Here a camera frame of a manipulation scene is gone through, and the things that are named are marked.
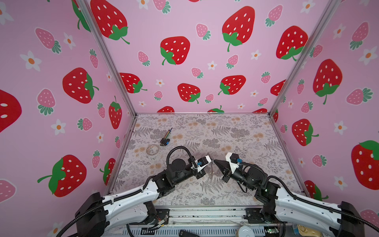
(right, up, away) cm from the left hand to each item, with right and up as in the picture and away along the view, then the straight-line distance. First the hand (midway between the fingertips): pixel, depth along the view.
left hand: (210, 158), depth 69 cm
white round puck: (+16, -33, -3) cm, 37 cm away
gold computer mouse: (+44, -33, -3) cm, 55 cm away
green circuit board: (+31, -36, +1) cm, 47 cm away
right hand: (+2, -1, -1) cm, 2 cm away
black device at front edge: (-13, -35, -1) cm, 37 cm away
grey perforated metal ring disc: (-37, -1, +31) cm, 48 cm away
